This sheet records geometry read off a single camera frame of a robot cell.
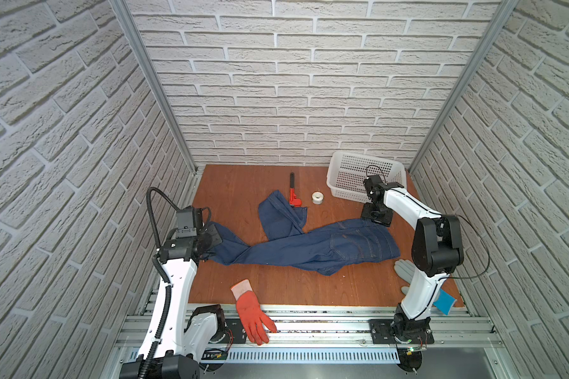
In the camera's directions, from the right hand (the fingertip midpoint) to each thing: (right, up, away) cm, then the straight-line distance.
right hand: (374, 217), depth 94 cm
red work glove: (-47, -30, -19) cm, 59 cm away
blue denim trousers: (-21, -10, -7) cm, 25 cm away
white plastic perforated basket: (-6, +20, +23) cm, 31 cm away
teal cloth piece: (+20, -28, -14) cm, 37 cm away
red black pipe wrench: (-33, +6, +12) cm, 35 cm away
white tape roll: (-22, +8, +12) cm, 26 cm away
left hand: (-60, -3, -17) cm, 63 cm away
